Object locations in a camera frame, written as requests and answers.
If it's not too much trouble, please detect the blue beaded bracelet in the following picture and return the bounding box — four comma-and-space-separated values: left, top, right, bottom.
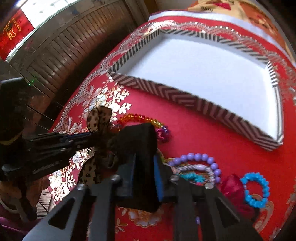
240, 172, 271, 208

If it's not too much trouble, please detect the black fabric bow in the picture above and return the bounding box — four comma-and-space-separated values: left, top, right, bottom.
115, 123, 164, 213

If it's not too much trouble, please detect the striped white jewelry tray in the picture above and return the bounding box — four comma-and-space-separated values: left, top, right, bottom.
108, 29, 284, 150

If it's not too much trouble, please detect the red satin scrunchie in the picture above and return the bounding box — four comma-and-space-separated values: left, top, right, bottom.
220, 174, 256, 220

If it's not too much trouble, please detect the red floral gold bedspread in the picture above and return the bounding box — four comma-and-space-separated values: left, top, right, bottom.
51, 10, 295, 240

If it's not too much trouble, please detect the wooden louvred shutter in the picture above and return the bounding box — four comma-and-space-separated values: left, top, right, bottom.
9, 0, 139, 103

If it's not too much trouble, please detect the window with blinds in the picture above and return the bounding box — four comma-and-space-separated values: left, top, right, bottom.
16, 0, 78, 28

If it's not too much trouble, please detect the orange patterned blanket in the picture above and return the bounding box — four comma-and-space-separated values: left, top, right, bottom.
188, 0, 294, 59

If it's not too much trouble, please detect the purple beaded bracelet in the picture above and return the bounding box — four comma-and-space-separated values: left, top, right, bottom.
166, 152, 222, 185

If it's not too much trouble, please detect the rainbow beaded bracelet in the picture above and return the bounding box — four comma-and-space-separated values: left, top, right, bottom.
116, 113, 172, 142

